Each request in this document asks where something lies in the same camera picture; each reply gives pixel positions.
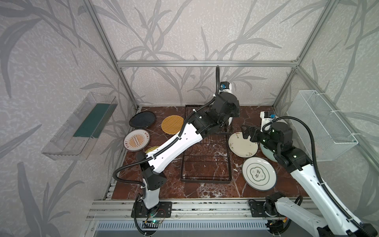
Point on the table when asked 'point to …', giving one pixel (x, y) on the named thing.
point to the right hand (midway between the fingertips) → (247, 125)
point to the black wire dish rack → (209, 160)
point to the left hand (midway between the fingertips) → (237, 102)
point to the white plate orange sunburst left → (136, 140)
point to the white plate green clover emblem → (259, 174)
